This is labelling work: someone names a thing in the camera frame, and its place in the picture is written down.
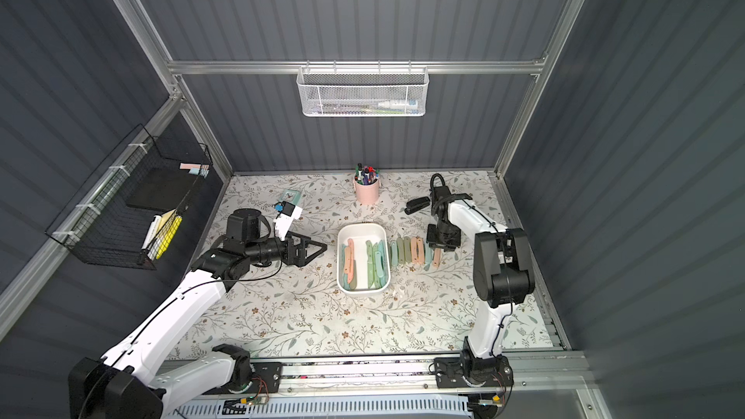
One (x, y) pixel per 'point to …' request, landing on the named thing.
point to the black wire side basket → (131, 209)
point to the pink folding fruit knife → (414, 249)
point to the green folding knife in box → (372, 264)
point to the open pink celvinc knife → (349, 259)
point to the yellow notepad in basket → (161, 233)
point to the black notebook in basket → (163, 188)
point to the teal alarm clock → (291, 195)
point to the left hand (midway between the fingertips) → (315, 244)
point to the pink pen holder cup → (367, 194)
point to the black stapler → (416, 204)
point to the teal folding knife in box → (381, 263)
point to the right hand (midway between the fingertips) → (442, 247)
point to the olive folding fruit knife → (407, 249)
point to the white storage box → (363, 258)
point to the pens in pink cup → (366, 176)
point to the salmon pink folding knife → (437, 253)
